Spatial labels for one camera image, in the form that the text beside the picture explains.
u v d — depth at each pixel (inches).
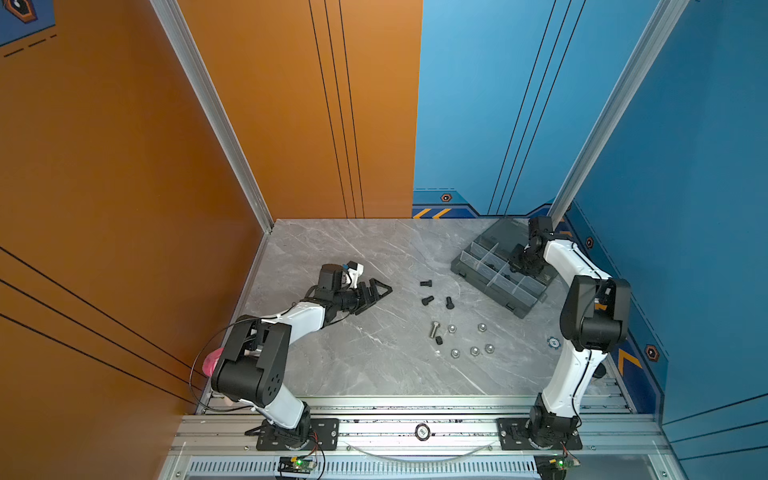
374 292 31.7
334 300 29.1
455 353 34.1
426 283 40.3
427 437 29.1
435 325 36.0
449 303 38.0
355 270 33.7
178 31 28.1
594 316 20.8
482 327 36.0
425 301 38.0
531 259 32.8
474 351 34.2
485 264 40.6
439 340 35.0
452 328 36.0
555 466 27.8
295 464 27.9
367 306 34.0
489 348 34.3
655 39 28.9
